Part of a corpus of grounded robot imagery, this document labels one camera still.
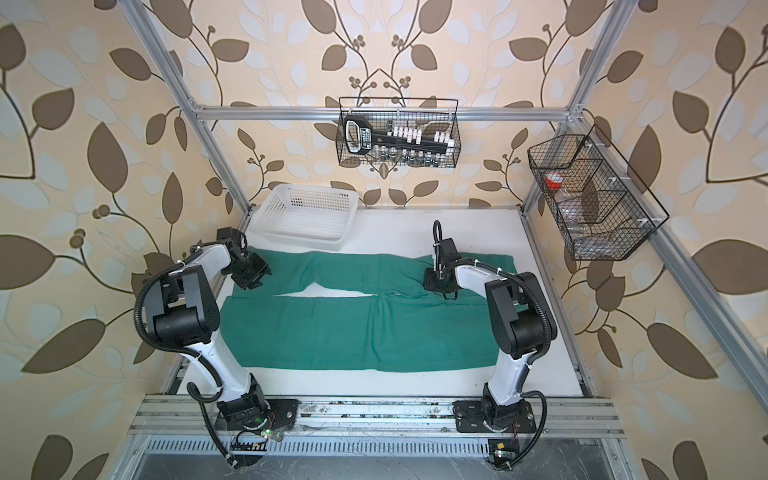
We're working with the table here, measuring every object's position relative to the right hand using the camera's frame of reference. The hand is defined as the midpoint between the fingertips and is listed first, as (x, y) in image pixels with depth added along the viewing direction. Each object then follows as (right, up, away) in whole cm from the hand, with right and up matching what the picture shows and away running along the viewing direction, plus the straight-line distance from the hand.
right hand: (430, 285), depth 98 cm
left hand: (-54, +5, -1) cm, 54 cm away
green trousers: (-11, -12, -7) cm, 17 cm away
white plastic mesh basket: (-46, +24, +19) cm, 55 cm away
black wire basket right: (+40, +23, -24) cm, 52 cm away
